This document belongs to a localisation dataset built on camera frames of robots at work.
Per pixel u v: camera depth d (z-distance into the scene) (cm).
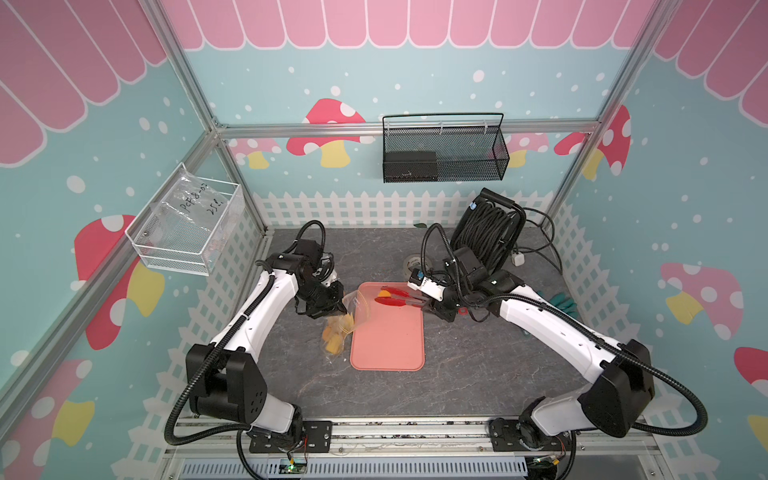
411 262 106
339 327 77
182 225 72
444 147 94
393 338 90
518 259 108
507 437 74
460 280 61
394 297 82
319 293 69
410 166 86
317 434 75
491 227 89
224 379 43
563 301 97
